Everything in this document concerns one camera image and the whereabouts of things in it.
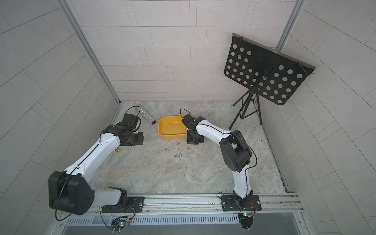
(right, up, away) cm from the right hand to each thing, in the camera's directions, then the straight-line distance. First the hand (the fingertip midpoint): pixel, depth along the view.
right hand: (192, 142), depth 91 cm
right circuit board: (+26, -32, -23) cm, 47 cm away
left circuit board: (-32, -31, -26) cm, 52 cm away
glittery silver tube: (-33, +17, +13) cm, 39 cm away
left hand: (-29, +4, -7) cm, 30 cm away
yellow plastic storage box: (-15, +8, +13) cm, 22 cm away
